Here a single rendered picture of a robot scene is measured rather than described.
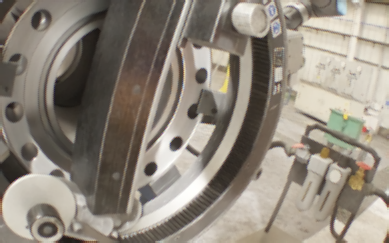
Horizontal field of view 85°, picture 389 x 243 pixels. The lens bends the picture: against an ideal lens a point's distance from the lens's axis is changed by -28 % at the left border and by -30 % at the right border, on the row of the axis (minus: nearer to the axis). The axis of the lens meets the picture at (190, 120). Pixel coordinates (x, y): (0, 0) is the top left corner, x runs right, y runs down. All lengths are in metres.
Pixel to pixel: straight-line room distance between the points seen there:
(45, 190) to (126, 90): 0.17
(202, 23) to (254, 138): 0.33
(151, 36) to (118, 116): 0.10
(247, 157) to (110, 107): 0.35
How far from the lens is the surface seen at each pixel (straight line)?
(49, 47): 0.44
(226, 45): 0.35
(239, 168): 0.61
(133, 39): 0.33
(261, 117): 0.60
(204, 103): 0.62
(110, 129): 0.34
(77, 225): 0.39
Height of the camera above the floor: 0.69
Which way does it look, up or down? 13 degrees down
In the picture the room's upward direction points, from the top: 14 degrees clockwise
